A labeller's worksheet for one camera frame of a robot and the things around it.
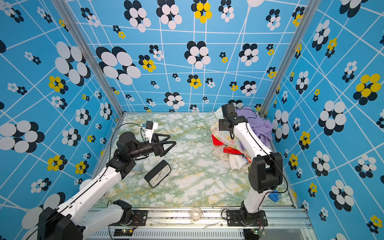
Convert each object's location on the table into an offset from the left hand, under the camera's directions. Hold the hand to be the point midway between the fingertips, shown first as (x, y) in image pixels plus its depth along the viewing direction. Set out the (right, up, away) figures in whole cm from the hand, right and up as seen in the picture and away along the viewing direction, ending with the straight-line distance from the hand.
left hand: (173, 140), depth 68 cm
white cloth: (+35, -15, +21) cm, 44 cm away
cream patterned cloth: (+29, -1, +29) cm, 41 cm away
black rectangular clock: (-10, -20, +13) cm, 26 cm away
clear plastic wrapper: (+11, -39, +7) cm, 41 cm away
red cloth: (+30, -8, +25) cm, 40 cm away
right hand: (+31, +8, +22) cm, 39 cm away
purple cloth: (+53, +5, +25) cm, 58 cm away
